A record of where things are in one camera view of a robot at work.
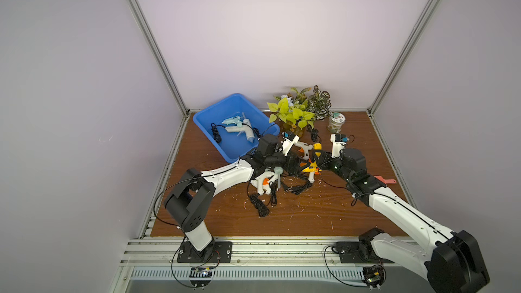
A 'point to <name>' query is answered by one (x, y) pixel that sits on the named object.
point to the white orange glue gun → (262, 182)
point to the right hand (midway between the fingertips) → (317, 147)
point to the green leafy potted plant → (292, 111)
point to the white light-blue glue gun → (246, 128)
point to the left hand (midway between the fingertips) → (306, 161)
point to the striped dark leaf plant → (319, 104)
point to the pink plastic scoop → (384, 180)
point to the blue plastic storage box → (231, 146)
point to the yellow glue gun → (313, 167)
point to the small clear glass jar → (336, 123)
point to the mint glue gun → (235, 120)
